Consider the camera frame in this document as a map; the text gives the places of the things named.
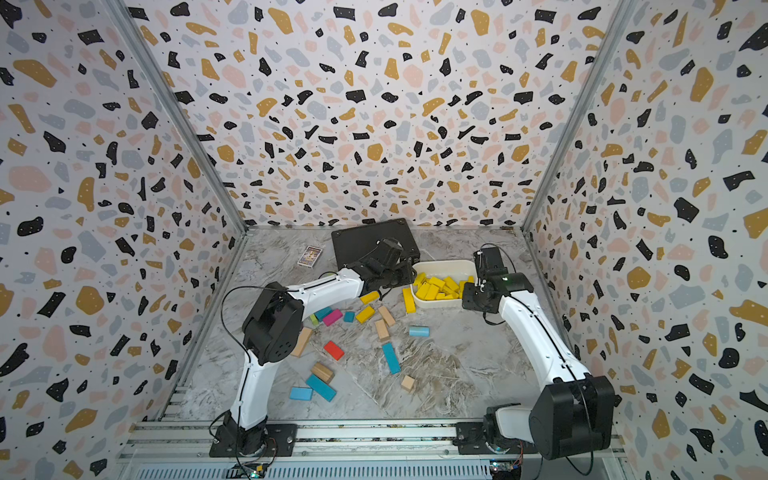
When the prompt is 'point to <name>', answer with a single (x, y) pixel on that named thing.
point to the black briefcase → (352, 242)
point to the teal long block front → (321, 389)
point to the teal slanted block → (391, 358)
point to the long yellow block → (409, 301)
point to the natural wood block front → (321, 372)
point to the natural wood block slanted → (386, 315)
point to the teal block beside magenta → (323, 313)
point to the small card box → (308, 256)
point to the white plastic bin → (457, 270)
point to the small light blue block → (303, 394)
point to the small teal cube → (349, 316)
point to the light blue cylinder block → (419, 331)
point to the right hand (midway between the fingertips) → (474, 298)
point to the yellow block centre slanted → (364, 315)
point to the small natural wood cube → (408, 381)
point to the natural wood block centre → (383, 332)
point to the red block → (334, 350)
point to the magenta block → (332, 317)
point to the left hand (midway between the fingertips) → (419, 271)
